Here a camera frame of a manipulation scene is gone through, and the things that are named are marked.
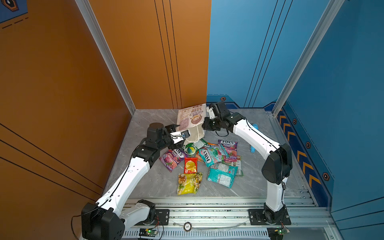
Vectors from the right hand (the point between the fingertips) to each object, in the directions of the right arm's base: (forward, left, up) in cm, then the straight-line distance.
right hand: (200, 125), depth 85 cm
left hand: (-6, +11, +6) cm, 14 cm away
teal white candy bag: (-21, -12, -18) cm, 30 cm away
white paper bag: (+7, +6, -1) cm, 9 cm away
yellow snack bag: (-27, +7, -17) cm, 33 cm away
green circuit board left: (-48, +26, -22) cm, 59 cm away
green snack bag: (-6, +6, -16) cm, 18 cm away
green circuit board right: (-48, -35, -23) cm, 64 cm away
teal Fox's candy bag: (-11, -7, -15) cm, 19 cm away
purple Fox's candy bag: (-12, +18, -17) cm, 27 cm away
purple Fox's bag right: (-4, -20, -18) cm, 28 cm away
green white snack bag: (-14, -23, -20) cm, 34 cm away
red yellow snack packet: (-16, +6, -18) cm, 25 cm away
